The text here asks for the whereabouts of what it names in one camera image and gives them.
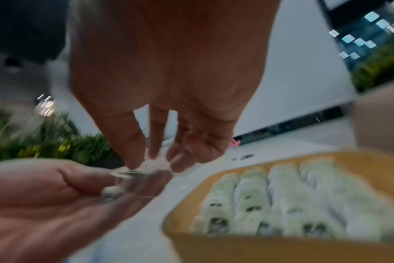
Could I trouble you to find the beige bench seat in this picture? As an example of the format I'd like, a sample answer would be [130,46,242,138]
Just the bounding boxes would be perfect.
[351,78,394,150]

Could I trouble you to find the glass pendant lamp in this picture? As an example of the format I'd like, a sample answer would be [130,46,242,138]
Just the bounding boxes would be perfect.
[34,94,58,117]

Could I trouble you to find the yellow tray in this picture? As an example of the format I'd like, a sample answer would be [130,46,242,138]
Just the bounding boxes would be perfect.
[161,150,394,263]

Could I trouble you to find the tea bags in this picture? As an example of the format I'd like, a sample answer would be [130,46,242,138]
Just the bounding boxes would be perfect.
[100,169,173,204]
[189,156,394,244]

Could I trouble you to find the green hedge plant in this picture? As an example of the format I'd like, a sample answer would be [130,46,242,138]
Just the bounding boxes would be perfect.
[0,113,121,165]
[351,33,394,93]

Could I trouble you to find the dark glass window pane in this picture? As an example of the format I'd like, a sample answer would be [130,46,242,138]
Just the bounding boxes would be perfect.
[316,0,394,74]

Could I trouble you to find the person's right hand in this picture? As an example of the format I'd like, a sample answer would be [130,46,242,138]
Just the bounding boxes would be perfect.
[68,0,282,174]

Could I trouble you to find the person's left hand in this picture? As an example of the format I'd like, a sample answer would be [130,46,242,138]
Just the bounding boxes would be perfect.
[0,159,174,263]

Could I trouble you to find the black planter box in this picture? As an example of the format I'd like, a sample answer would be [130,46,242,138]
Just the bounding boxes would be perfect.
[94,156,126,170]

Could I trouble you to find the clear storage box pink latches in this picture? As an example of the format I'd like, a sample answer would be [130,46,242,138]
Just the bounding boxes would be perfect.
[144,137,242,181]

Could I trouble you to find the white roller blind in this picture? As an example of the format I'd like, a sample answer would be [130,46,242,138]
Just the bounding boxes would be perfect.
[234,0,358,137]

